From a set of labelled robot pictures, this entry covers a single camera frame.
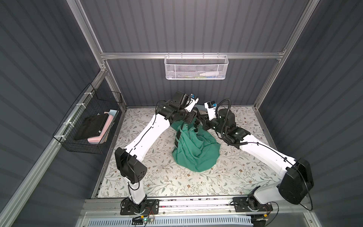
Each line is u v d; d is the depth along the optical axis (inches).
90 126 26.6
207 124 26.8
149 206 28.7
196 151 31.6
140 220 27.7
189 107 25.3
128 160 17.3
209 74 35.2
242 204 28.4
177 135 31.5
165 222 29.0
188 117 26.8
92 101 31.2
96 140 25.4
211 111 26.3
